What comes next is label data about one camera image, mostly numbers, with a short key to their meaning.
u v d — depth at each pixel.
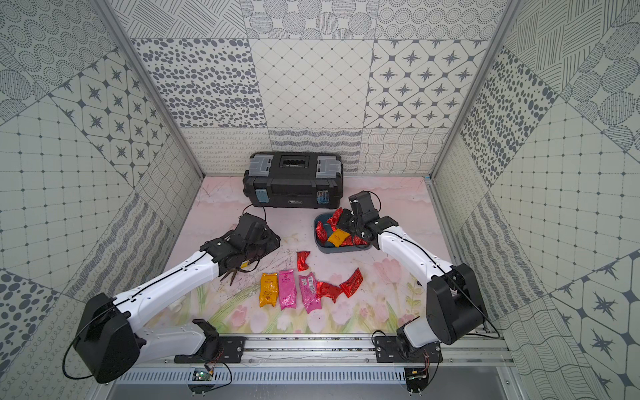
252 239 0.64
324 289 0.83
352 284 0.86
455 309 0.42
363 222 0.66
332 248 0.94
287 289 0.84
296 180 0.96
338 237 0.96
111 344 0.39
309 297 0.82
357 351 0.76
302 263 0.90
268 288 0.85
